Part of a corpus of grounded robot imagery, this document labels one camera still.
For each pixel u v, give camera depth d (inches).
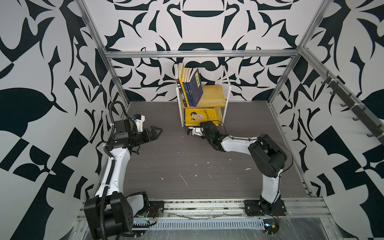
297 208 29.9
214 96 37.8
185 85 30.6
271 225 28.1
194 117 38.8
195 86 34.3
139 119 28.5
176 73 30.5
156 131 28.1
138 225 28.7
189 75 31.3
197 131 32.8
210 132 29.1
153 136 27.5
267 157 20.0
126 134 24.1
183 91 32.0
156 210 29.0
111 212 15.7
